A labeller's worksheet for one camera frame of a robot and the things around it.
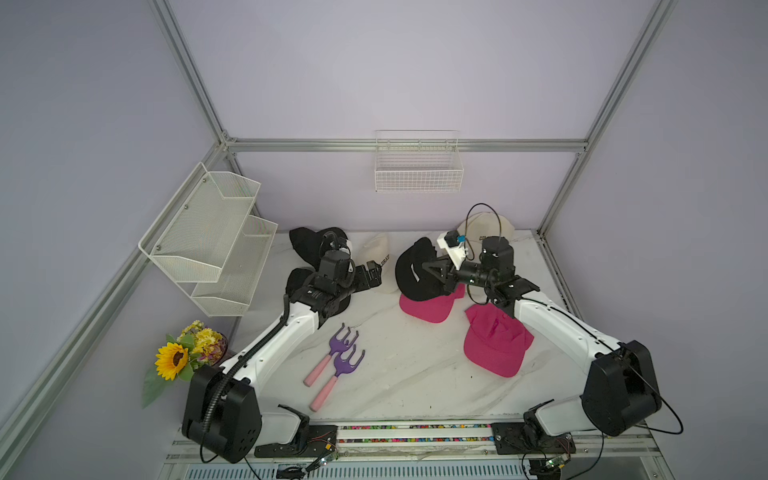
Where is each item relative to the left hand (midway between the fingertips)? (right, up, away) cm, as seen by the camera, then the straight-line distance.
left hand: (367, 274), depth 83 cm
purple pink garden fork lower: (-8, -28, +3) cm, 29 cm away
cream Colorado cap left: (+1, +9, +23) cm, 25 cm away
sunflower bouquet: (-35, -14, -20) cm, 43 cm away
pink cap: (+22, -12, +15) cm, 29 cm away
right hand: (+17, +2, -4) cm, 17 cm away
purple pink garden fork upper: (-10, -22, +7) cm, 25 cm away
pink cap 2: (+38, -20, +4) cm, 43 cm away
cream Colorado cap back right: (+43, +18, +31) cm, 56 cm away
